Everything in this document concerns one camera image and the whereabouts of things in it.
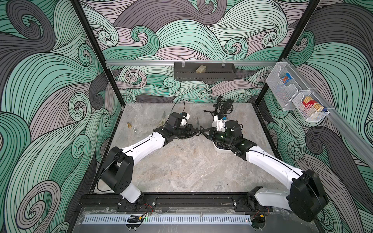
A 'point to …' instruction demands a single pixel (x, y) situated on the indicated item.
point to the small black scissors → (199, 130)
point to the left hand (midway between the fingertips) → (199, 130)
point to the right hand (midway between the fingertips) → (202, 131)
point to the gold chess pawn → (128, 125)
